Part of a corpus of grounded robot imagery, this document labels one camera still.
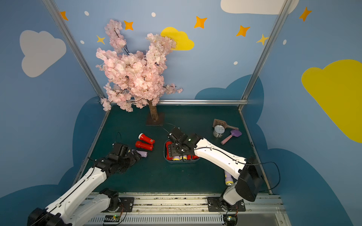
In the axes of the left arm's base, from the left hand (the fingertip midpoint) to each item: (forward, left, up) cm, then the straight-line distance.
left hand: (137, 157), depth 84 cm
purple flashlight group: (+3, -29, -5) cm, 30 cm away
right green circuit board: (-29, -54, -10) cm, 62 cm away
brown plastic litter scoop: (+35, -54, -7) cm, 65 cm away
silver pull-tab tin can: (+23, -54, -3) cm, 59 cm away
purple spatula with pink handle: (+24, -66, -7) cm, 71 cm away
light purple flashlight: (+1, -24, -2) cm, 24 cm away
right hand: (+2, -25, +7) cm, 26 cm away
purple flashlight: (+5, -1, -4) cm, 6 cm away
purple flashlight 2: (-10, -55, -4) cm, 56 cm away
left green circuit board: (-30, +9, -10) cm, 33 cm away
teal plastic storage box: (0, -19, -3) cm, 19 cm away
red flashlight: (+2, -35, -2) cm, 35 cm away
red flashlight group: (+1, -19, -1) cm, 19 cm away
